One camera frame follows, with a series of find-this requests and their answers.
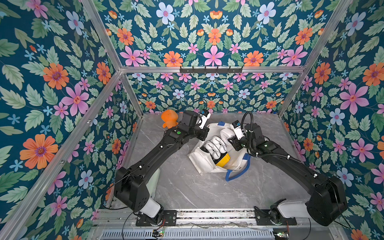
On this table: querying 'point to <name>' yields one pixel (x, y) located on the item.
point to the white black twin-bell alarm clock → (216, 147)
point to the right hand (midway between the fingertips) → (234, 134)
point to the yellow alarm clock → (224, 160)
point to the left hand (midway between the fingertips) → (210, 128)
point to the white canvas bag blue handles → (239, 161)
